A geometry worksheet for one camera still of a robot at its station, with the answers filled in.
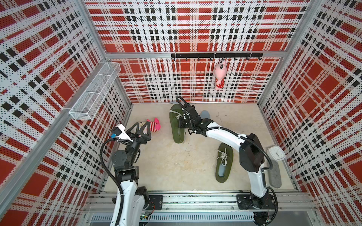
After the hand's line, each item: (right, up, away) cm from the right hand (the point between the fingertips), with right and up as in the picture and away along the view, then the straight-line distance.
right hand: (179, 120), depth 87 cm
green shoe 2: (-2, +5, +1) cm, 6 cm away
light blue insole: (+19, +5, +28) cm, 35 cm away
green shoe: (+27, -25, -6) cm, 37 cm away
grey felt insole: (+56, -32, -7) cm, 64 cm away
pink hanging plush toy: (+27, +32, +3) cm, 42 cm away
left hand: (-15, -1, -19) cm, 24 cm away
